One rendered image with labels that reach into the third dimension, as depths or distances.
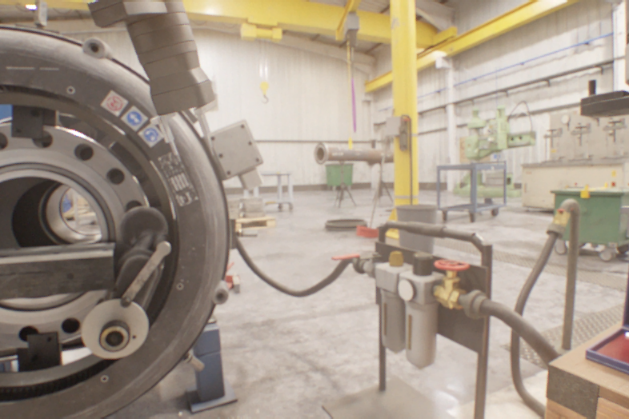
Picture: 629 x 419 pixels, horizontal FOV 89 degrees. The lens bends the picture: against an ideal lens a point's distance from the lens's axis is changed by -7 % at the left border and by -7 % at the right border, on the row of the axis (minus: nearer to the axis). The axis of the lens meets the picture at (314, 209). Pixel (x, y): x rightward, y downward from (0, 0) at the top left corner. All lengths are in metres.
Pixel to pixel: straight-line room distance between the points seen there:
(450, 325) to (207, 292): 0.57
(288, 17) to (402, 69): 9.08
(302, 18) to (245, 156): 12.40
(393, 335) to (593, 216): 2.57
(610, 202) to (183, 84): 3.11
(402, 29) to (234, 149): 3.71
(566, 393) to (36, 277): 0.78
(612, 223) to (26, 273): 3.30
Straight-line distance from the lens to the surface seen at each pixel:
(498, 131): 11.42
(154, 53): 0.47
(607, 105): 0.53
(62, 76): 0.73
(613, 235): 3.30
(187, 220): 0.70
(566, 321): 1.63
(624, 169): 5.94
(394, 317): 0.95
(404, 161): 4.02
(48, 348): 0.90
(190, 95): 0.48
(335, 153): 7.69
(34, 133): 0.84
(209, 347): 1.17
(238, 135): 0.76
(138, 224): 0.74
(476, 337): 0.87
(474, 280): 0.83
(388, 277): 0.91
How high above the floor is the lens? 0.70
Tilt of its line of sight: 5 degrees down
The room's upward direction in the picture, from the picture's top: 2 degrees counter-clockwise
